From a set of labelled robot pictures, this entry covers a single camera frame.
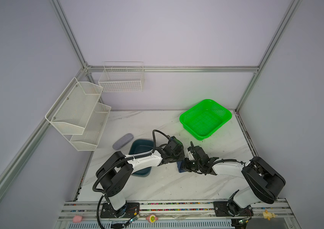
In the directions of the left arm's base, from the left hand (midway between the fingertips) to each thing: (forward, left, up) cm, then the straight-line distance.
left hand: (183, 156), depth 86 cm
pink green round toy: (-32, +17, -3) cm, 36 cm away
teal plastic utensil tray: (+11, +29, -7) cm, 32 cm away
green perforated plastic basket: (+36, -20, -7) cm, 42 cm away
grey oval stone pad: (+13, +41, -5) cm, 44 cm away
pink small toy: (-32, +55, -7) cm, 64 cm away
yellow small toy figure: (-30, -39, -2) cm, 49 cm away
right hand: (-5, +3, -5) cm, 7 cm away
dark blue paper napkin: (-3, +2, -5) cm, 6 cm away
